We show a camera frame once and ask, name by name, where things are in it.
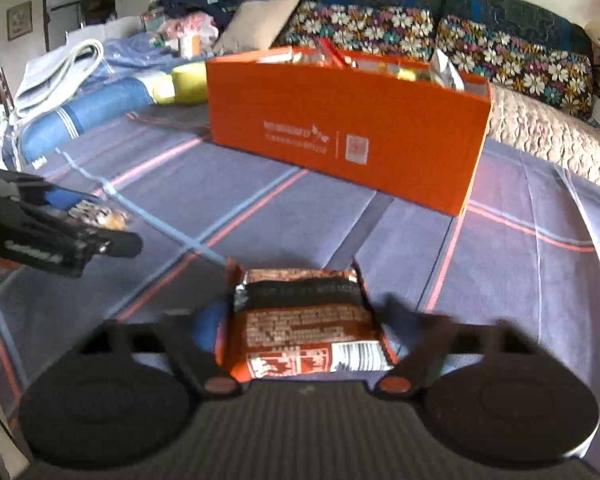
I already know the dark red cookie packet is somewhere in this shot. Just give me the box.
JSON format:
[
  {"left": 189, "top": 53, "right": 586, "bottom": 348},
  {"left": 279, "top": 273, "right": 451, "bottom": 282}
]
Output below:
[{"left": 214, "top": 261, "right": 398, "bottom": 382}]

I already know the blue chocolate-chip cookie packet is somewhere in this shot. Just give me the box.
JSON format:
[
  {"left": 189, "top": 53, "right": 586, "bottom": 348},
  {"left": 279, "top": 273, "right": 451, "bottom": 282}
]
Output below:
[{"left": 68, "top": 200, "right": 129, "bottom": 231}]

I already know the blue striped rolled blanket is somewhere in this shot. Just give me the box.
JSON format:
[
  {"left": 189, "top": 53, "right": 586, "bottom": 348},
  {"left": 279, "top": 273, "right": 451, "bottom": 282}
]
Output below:
[{"left": 2, "top": 70, "right": 175, "bottom": 169}]

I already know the white folded cloth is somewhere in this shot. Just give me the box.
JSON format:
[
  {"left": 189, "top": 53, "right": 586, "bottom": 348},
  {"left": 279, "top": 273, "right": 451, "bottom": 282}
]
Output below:
[{"left": 10, "top": 38, "right": 104, "bottom": 126}]

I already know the green mug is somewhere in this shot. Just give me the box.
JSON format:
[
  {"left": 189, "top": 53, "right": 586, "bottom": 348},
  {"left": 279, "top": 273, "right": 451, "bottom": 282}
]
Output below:
[{"left": 171, "top": 62, "right": 208, "bottom": 105}]

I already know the small orange white bottle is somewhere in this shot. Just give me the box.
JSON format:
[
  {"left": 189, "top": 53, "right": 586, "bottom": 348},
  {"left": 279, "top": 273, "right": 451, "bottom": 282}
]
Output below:
[{"left": 178, "top": 34, "right": 201, "bottom": 60}]

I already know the orange cardboard box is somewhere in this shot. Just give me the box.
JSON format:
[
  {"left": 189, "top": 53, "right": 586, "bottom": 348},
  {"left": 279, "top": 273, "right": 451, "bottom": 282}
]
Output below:
[{"left": 206, "top": 48, "right": 492, "bottom": 217}]

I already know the quilted pink sofa cover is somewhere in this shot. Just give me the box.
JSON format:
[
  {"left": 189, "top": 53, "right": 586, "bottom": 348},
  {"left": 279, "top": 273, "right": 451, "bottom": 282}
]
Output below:
[{"left": 488, "top": 84, "right": 600, "bottom": 187}]

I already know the beige plain pillow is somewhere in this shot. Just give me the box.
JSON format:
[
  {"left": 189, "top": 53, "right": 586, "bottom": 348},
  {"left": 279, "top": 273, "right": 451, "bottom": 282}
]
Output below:
[{"left": 212, "top": 0, "right": 300, "bottom": 55}]

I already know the left floral cushion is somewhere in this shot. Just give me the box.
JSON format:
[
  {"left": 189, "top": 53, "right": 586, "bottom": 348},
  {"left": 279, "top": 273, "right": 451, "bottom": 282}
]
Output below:
[{"left": 277, "top": 1, "right": 434, "bottom": 61}]

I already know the floral cushion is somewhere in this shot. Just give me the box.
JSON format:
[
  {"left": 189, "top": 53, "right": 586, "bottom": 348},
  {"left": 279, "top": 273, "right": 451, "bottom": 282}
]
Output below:
[
  {"left": 277, "top": 1, "right": 434, "bottom": 61},
  {"left": 436, "top": 15, "right": 593, "bottom": 120}
]

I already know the right floral cushion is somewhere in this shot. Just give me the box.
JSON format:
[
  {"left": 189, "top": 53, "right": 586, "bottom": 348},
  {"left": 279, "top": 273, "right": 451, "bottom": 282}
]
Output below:
[{"left": 436, "top": 15, "right": 593, "bottom": 120}]

